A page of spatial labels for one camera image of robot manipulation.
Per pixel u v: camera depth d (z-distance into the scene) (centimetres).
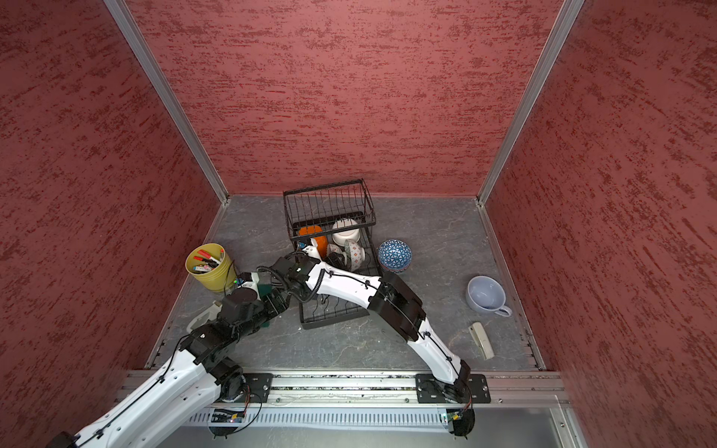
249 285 72
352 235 99
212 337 59
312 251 79
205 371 55
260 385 74
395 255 97
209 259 88
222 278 84
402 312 53
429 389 74
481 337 81
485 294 92
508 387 76
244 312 61
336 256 82
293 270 69
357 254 90
